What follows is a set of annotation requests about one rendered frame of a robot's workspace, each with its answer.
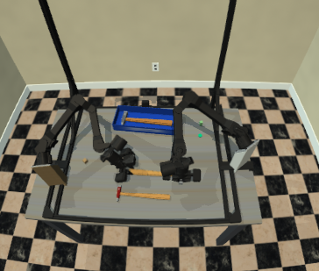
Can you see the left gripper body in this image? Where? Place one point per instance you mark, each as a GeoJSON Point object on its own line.
{"type": "Point", "coordinates": [196, 175]}

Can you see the hammer with wooden handle and red head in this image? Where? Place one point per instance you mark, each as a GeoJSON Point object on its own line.
{"type": "Point", "coordinates": [155, 196]}

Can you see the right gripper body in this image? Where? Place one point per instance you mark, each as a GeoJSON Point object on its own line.
{"type": "Point", "coordinates": [122, 176]}

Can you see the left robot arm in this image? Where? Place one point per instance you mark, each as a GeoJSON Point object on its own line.
{"type": "Point", "coordinates": [191, 99]}

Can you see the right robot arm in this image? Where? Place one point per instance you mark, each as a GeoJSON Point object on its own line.
{"type": "Point", "coordinates": [48, 141]}

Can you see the blue bin with label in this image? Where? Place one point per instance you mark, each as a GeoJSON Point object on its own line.
{"type": "Point", "coordinates": [143, 112]}

